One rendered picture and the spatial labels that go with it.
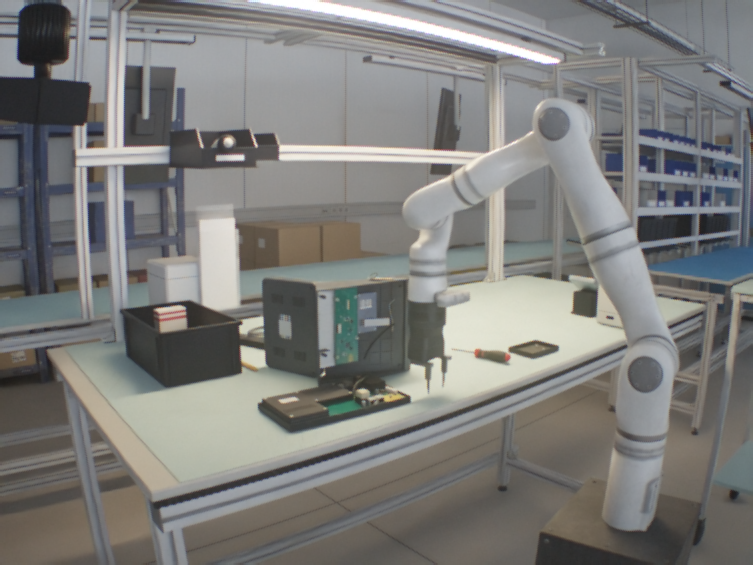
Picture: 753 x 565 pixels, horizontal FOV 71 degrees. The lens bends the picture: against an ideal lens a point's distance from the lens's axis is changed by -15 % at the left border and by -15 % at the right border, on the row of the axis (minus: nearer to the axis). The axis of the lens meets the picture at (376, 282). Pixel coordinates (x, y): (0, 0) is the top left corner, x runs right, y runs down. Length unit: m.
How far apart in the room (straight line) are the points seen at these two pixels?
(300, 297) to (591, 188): 0.66
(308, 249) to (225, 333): 3.55
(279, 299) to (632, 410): 0.77
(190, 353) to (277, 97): 4.75
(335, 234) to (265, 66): 1.84
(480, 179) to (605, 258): 0.27
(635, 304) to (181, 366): 0.90
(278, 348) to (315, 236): 3.54
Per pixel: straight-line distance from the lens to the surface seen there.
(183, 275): 1.62
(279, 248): 4.73
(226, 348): 1.36
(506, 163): 1.08
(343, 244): 5.06
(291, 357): 1.37
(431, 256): 1.15
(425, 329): 1.17
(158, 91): 2.97
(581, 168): 0.99
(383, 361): 1.37
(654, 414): 1.01
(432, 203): 1.12
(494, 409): 1.32
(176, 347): 1.31
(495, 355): 1.46
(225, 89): 5.67
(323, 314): 1.24
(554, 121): 1.00
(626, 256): 0.98
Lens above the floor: 1.42
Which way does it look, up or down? 10 degrees down
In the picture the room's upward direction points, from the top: straight up
